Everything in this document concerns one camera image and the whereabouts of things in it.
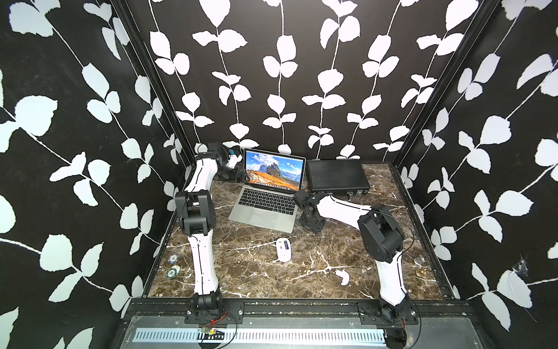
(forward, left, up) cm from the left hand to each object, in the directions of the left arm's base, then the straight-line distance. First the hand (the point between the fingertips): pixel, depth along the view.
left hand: (242, 174), depth 100 cm
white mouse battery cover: (-44, -41, -11) cm, 62 cm away
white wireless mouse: (-33, -18, -9) cm, 39 cm away
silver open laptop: (-7, -11, -10) cm, 17 cm away
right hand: (-22, -28, -11) cm, 37 cm away
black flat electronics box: (+5, -48, -9) cm, 50 cm away
